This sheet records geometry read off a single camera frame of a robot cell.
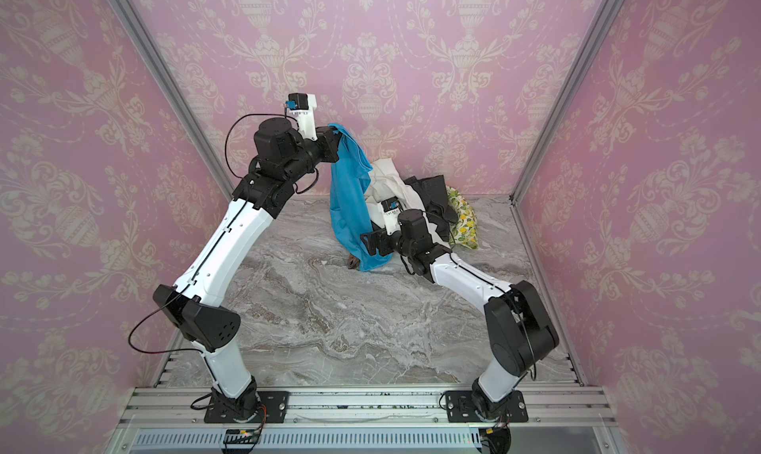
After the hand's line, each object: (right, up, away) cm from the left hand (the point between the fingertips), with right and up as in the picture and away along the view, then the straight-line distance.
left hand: (344, 127), depth 68 cm
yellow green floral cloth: (+37, -25, +36) cm, 58 cm away
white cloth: (+9, -7, +37) cm, 38 cm away
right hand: (+6, -24, +18) cm, 31 cm away
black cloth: (+28, -11, +45) cm, 55 cm away
